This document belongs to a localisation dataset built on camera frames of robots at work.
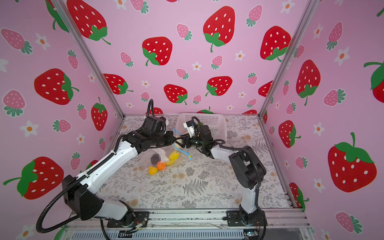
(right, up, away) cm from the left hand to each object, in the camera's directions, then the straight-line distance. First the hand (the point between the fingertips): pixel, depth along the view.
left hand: (178, 138), depth 78 cm
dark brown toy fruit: (-16, -14, +14) cm, 25 cm away
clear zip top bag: (-9, -9, +9) cm, 16 cm away
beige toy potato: (0, -2, +5) cm, 5 cm away
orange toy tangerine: (-12, -18, +11) cm, 24 cm away
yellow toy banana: (-4, -12, +10) cm, 16 cm away
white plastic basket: (+25, +9, +33) cm, 43 cm away
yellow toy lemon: (-16, -20, +9) cm, 27 cm away
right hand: (-2, -1, +7) cm, 8 cm away
